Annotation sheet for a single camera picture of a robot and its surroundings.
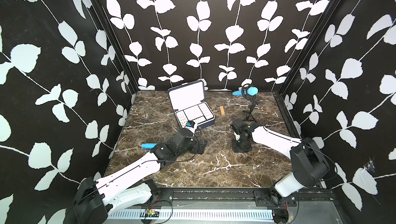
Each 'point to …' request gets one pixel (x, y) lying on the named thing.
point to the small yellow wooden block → (222, 110)
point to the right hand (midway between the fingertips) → (233, 148)
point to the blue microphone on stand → (250, 91)
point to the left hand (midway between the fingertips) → (201, 138)
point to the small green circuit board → (151, 213)
